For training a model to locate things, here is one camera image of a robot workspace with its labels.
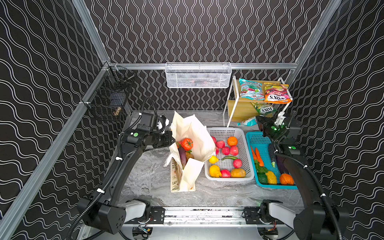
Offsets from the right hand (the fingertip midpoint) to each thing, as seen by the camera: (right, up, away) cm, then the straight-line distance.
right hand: (256, 115), depth 75 cm
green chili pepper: (-6, -25, +18) cm, 31 cm away
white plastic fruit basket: (-11, -11, +25) cm, 30 cm away
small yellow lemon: (-19, -26, +15) cm, 35 cm away
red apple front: (-14, -32, +7) cm, 35 cm away
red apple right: (-6, -20, +18) cm, 28 cm away
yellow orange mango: (-6, -32, +8) cm, 33 cm away
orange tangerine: (-6, -15, +22) cm, 28 cm away
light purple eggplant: (-37, -22, +9) cm, 44 cm away
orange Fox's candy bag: (+13, +12, +5) cm, 18 cm away
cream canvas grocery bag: (-32, -6, +11) cm, 34 cm away
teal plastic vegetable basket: (+7, -14, +15) cm, 22 cm away
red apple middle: (-14, -17, +20) cm, 30 cm away
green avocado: (+6, -34, +6) cm, 35 cm away
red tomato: (-35, -16, +14) cm, 41 cm away
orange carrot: (+8, -24, +18) cm, 31 cm away
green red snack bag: (0, +14, +6) cm, 15 cm away
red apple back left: (-18, -14, +22) cm, 32 cm away
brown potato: (-34, -23, +13) cm, 43 cm away
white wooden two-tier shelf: (-2, +9, +5) cm, 10 cm away
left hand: (-39, -12, -3) cm, 41 cm away
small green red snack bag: (-2, -4, +2) cm, 5 cm away
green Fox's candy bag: (+15, +6, +22) cm, 28 cm away
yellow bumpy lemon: (-20, -31, +9) cm, 38 cm away
